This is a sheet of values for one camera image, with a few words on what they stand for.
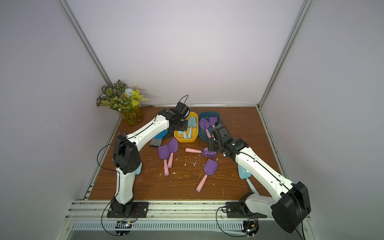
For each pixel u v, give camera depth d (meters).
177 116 0.68
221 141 0.58
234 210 0.73
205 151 0.94
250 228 0.71
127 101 0.98
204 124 1.07
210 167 0.87
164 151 0.95
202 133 1.05
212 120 1.10
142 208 0.74
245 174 0.85
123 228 0.72
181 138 0.98
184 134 1.00
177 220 0.71
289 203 0.37
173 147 0.96
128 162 0.51
